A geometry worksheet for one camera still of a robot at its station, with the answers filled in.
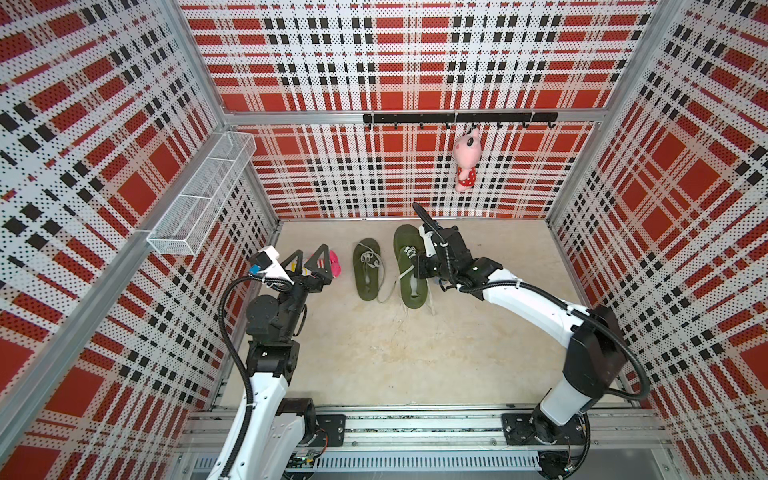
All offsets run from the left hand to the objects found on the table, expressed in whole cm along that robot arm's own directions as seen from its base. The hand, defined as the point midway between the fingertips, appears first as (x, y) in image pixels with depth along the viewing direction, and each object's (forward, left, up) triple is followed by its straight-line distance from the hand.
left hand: (320, 248), depth 69 cm
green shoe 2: (+18, -7, -27) cm, 33 cm away
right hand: (+6, -23, -13) cm, 27 cm away
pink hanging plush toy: (+38, -39, +1) cm, 54 cm away
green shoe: (-1, -23, -18) cm, 29 cm away
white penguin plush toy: (+16, +4, -29) cm, 33 cm away
